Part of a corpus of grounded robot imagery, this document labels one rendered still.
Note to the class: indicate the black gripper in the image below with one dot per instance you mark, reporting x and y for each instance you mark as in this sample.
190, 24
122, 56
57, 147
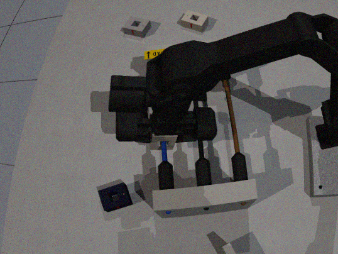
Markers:
199, 124

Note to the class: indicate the beige rectangular block with square hole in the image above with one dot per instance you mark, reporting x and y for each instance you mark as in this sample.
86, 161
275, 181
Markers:
194, 20

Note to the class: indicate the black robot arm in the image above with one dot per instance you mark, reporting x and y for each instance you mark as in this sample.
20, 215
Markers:
185, 72

